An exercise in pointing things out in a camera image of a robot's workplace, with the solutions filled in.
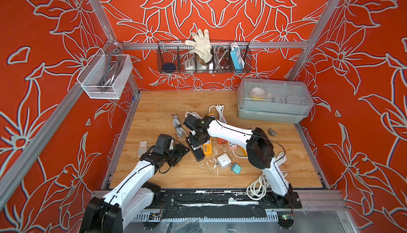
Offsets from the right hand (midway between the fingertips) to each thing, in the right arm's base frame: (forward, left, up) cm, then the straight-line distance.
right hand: (191, 144), depth 86 cm
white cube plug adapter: (-9, -18, -1) cm, 20 cm away
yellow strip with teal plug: (-1, -9, -3) cm, 10 cm away
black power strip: (-4, -4, -2) cm, 6 cm away
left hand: (-5, +2, +1) cm, 5 cm away
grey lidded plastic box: (+24, -49, +10) cm, 56 cm away
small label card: (-1, +29, -4) cm, 29 cm away
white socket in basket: (+41, +2, +25) cm, 48 cm away
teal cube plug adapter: (-11, -24, -4) cm, 27 cm away
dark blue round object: (+42, +16, +22) cm, 50 cm away
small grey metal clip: (+11, -49, -4) cm, 50 cm away
